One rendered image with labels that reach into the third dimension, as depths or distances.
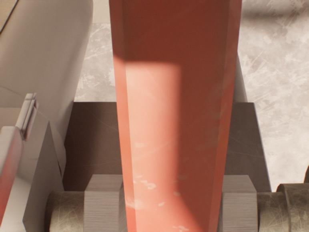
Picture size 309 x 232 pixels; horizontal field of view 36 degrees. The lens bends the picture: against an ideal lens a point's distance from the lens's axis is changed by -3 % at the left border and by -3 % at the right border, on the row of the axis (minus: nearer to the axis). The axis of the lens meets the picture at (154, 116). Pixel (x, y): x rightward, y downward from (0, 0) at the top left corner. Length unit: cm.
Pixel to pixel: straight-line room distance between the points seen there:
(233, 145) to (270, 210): 11
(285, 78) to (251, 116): 39
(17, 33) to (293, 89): 52
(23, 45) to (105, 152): 8
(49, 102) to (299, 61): 50
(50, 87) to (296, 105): 54
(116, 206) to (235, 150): 12
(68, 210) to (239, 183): 7
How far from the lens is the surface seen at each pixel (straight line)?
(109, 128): 30
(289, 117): 74
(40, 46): 25
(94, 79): 69
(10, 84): 22
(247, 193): 18
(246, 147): 29
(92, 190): 18
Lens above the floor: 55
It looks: 49 degrees down
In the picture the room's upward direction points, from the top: 178 degrees counter-clockwise
